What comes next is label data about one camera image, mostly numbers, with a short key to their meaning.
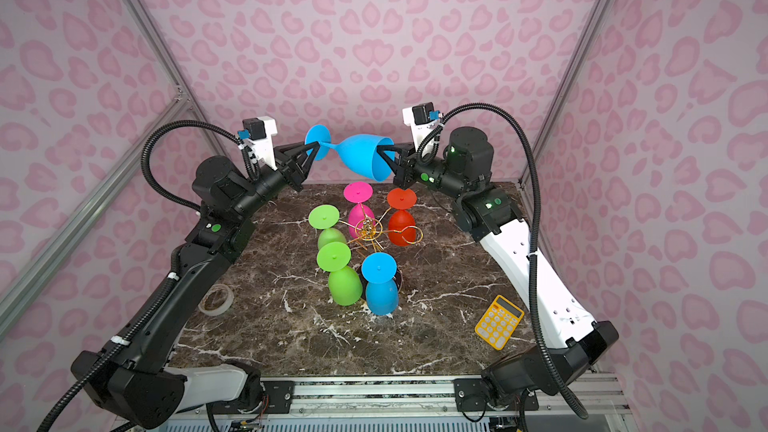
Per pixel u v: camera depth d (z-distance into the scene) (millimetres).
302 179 588
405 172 515
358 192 767
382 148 525
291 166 544
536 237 432
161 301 423
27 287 518
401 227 752
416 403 724
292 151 568
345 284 700
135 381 367
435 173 515
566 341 384
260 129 512
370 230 703
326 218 719
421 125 494
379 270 629
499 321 839
